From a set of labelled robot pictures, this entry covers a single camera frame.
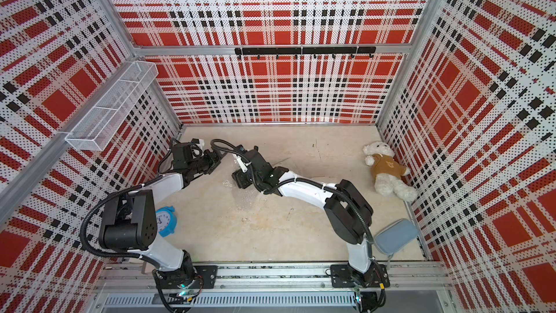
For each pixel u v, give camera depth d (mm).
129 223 460
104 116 734
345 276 735
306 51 890
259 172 649
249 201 886
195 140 872
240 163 735
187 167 740
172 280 672
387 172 924
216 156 824
